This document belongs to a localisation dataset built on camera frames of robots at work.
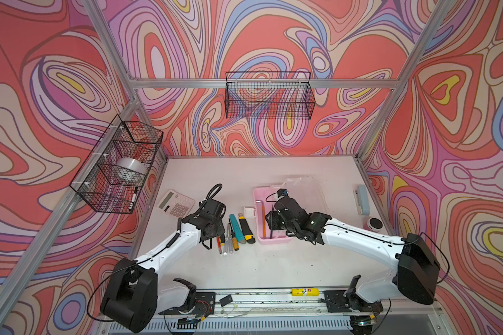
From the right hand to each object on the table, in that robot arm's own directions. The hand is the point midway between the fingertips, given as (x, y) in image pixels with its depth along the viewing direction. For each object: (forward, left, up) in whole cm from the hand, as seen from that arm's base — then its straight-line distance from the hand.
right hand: (270, 222), depth 82 cm
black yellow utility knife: (-1, +9, -10) cm, 14 cm away
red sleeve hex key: (-4, +22, -10) cm, 24 cm away
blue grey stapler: (+13, -45, -8) cm, 47 cm away
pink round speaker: (+1, -45, -8) cm, 46 cm away
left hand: (+1, +21, -6) cm, 22 cm away
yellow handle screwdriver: (-2, +15, -11) cm, 19 cm away
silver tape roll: (+13, +49, +22) cm, 55 cm away
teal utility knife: (0, +13, -11) cm, 17 cm away
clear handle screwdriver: (-5, +18, -10) cm, 21 cm away
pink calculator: (+15, +44, -9) cm, 47 cm away
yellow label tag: (-23, -14, -11) cm, 29 cm away
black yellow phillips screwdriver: (-3, +20, -9) cm, 22 cm away
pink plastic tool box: (+22, -22, -11) cm, 33 cm away
